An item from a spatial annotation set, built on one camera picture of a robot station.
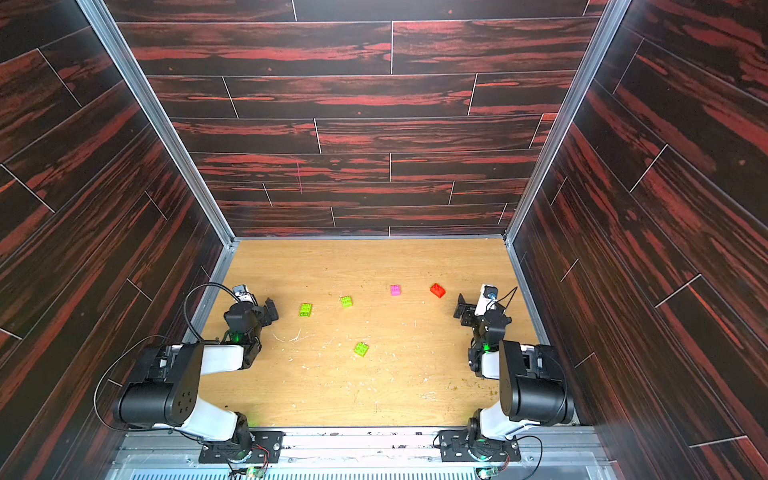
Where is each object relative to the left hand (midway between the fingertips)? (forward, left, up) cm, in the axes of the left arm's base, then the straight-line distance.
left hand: (257, 302), depth 94 cm
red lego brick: (+10, -59, -6) cm, 61 cm away
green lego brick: (+1, -15, -5) cm, 15 cm away
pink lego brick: (+10, -44, -5) cm, 46 cm away
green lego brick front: (-12, -34, -5) cm, 37 cm away
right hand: (+2, -72, +3) cm, 72 cm away
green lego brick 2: (+4, -28, -5) cm, 28 cm away
